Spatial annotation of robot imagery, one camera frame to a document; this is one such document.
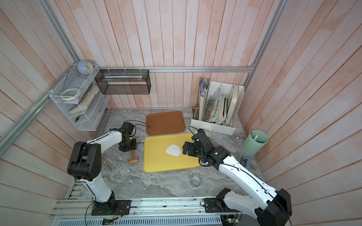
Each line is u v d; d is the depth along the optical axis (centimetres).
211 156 52
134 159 90
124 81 102
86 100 80
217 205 66
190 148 67
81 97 75
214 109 98
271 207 38
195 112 98
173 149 96
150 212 73
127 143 80
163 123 111
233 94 93
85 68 82
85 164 48
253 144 84
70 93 75
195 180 83
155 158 89
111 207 66
